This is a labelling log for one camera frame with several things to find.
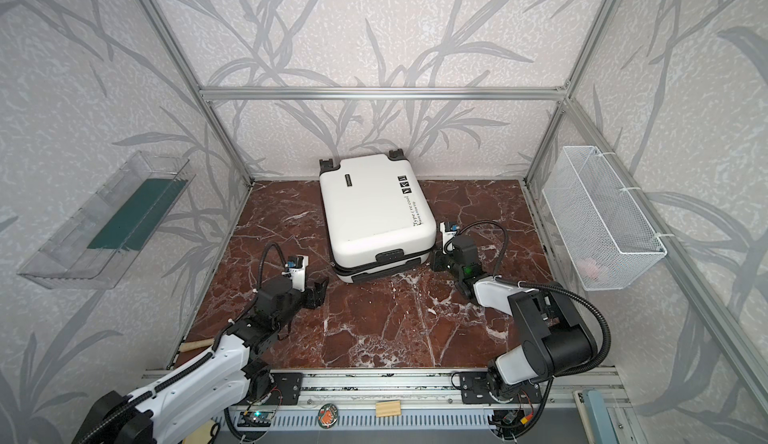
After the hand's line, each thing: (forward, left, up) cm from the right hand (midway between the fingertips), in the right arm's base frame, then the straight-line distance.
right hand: (434, 238), depth 93 cm
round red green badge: (-45, +28, -6) cm, 53 cm away
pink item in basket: (-16, -36, +12) cm, 42 cm away
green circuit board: (-46, +46, -8) cm, 66 cm away
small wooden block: (-44, +13, -7) cm, 46 cm away
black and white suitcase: (+1, +17, +12) cm, 21 cm away
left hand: (-11, +33, +1) cm, 35 cm away
